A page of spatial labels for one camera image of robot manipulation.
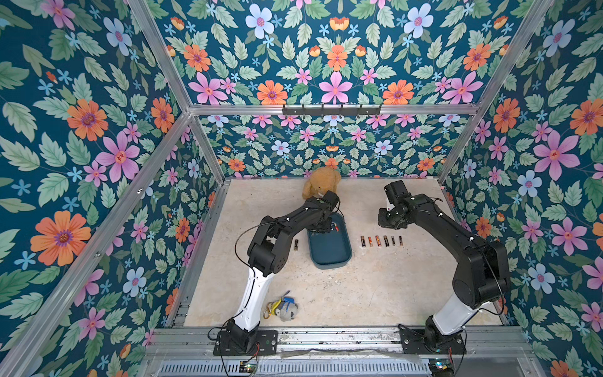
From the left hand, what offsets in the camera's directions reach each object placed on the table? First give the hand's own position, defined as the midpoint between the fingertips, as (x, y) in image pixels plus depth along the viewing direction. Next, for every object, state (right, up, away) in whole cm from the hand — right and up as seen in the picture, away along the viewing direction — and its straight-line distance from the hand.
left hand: (324, 228), depth 101 cm
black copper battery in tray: (+32, -5, -3) cm, 33 cm away
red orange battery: (+20, -6, -3) cm, 21 cm away
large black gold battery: (+26, -5, -5) cm, 27 cm away
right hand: (+23, +4, -11) cm, 26 cm away
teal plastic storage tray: (+3, -7, -9) cm, 12 cm away
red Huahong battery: (+23, -5, -3) cm, 24 cm away
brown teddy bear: (-1, +20, -5) cm, 21 cm away
